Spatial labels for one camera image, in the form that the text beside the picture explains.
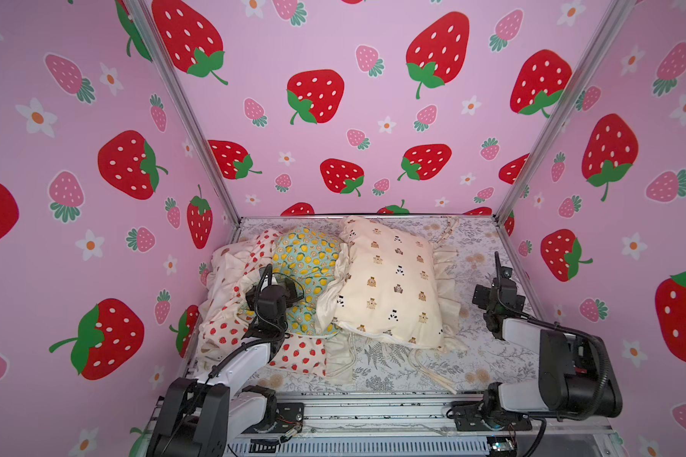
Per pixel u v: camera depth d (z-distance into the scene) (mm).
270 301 648
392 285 836
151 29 701
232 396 440
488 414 676
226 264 885
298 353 781
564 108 859
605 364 541
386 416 758
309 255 852
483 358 843
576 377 436
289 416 747
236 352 537
